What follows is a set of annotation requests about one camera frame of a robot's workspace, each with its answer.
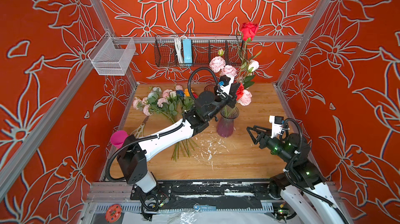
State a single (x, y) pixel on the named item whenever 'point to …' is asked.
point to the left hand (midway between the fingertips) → (238, 81)
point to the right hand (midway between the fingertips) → (248, 128)
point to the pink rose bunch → (173, 103)
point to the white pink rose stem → (245, 99)
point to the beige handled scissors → (140, 129)
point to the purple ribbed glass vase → (225, 125)
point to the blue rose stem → (180, 92)
